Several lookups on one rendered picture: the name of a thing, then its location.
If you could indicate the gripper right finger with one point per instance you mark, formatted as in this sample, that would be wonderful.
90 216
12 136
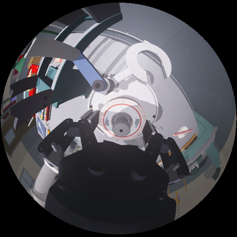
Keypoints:
177 157

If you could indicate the white round base plate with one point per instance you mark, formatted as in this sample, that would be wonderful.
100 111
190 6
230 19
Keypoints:
140 92

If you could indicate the grey balancing arbor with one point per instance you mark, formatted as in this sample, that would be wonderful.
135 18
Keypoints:
121 126

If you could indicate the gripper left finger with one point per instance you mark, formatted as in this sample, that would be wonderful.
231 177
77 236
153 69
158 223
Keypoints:
57 129

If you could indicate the pink pencil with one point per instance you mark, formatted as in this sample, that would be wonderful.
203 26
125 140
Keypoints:
182 132

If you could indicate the framed window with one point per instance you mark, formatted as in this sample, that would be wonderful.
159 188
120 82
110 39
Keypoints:
10 137

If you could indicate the dark teal balancing stand frame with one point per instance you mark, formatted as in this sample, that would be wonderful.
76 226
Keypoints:
74 88

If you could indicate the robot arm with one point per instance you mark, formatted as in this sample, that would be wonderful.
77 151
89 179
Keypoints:
45 176

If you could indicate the dark flat slab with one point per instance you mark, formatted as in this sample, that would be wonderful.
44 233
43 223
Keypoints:
105 11

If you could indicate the teal workbench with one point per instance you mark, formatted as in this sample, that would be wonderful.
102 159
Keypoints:
205 133

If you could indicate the dark knife-edge way bar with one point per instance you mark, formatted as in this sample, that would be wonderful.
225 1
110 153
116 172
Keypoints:
24 84
31 105

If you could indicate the white round paper disc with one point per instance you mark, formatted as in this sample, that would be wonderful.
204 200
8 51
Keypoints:
182 129

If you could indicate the blue wrench with grey grip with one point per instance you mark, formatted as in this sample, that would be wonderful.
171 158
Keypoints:
87 70

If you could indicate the grey caster wheel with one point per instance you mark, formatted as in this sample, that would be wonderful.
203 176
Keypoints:
211 172

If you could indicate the grey control box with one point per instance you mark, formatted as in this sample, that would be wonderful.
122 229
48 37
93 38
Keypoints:
41 127

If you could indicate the white hook spanner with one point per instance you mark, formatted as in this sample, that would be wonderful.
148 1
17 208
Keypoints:
132 55

